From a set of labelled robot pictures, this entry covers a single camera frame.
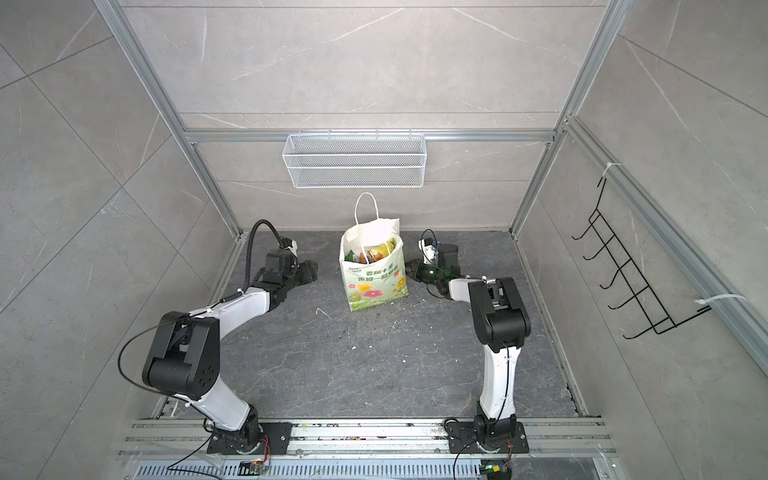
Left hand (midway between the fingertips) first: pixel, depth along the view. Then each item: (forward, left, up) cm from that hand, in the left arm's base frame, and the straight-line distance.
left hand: (311, 259), depth 94 cm
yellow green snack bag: (-3, -22, +7) cm, 23 cm away
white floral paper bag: (-12, -19, +3) cm, 22 cm away
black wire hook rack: (-31, -80, +20) cm, 88 cm away
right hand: (0, -29, -5) cm, 29 cm away
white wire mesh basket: (+30, -12, +17) cm, 36 cm away
